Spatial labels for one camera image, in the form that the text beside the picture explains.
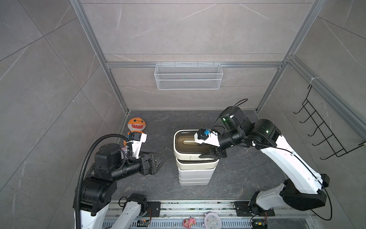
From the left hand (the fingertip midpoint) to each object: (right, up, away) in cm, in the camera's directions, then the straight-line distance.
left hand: (162, 154), depth 55 cm
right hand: (+16, +2, +3) cm, 16 cm away
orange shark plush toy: (-27, +11, +45) cm, 54 cm away
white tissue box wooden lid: (+10, -20, +23) cm, 32 cm away
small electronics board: (+46, -39, +15) cm, 62 cm away
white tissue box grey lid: (+21, -10, +11) cm, 26 cm away
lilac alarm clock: (+22, -36, +14) cm, 44 cm away
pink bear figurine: (+10, -36, +13) cm, 39 cm away
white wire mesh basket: (+11, +45, +46) cm, 66 cm away
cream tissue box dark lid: (+11, -5, +4) cm, 13 cm away
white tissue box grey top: (+14, -15, +17) cm, 27 cm away
